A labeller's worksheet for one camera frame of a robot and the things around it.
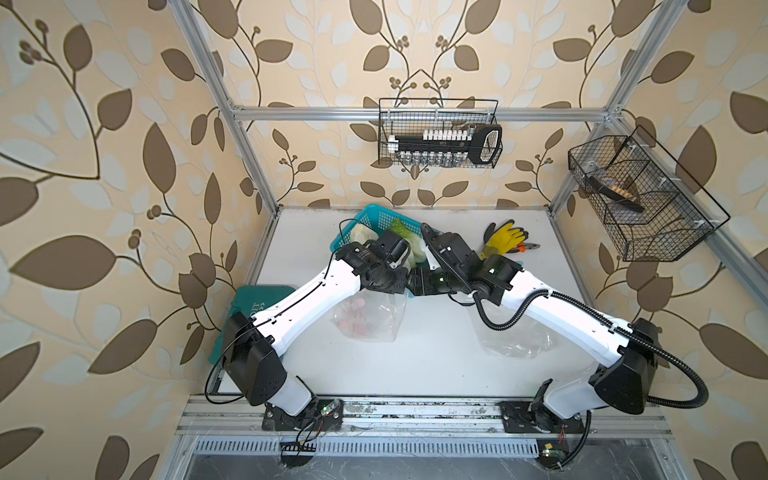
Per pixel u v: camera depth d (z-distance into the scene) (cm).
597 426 74
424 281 65
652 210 73
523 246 107
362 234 89
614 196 74
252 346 41
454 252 55
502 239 108
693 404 39
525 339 83
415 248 62
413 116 91
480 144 84
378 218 109
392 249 61
